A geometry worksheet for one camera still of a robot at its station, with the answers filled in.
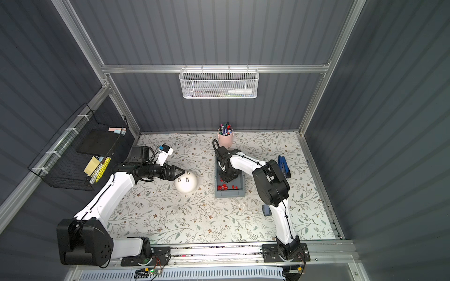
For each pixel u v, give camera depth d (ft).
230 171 2.70
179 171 2.48
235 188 3.07
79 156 2.41
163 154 2.44
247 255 2.47
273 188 1.81
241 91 2.94
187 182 2.78
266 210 2.71
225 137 3.49
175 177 2.42
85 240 1.32
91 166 2.23
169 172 2.41
